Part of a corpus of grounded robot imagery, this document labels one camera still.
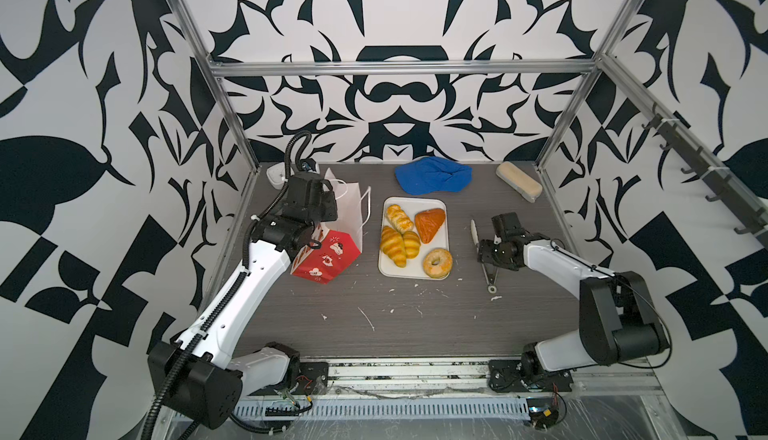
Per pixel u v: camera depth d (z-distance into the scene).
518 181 1.12
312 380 0.73
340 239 0.74
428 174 1.12
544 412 0.71
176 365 0.37
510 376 0.74
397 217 0.99
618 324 0.44
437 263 0.91
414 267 0.92
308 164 0.65
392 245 0.91
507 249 0.68
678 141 0.65
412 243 0.95
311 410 0.70
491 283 0.89
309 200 0.57
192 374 0.37
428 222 0.99
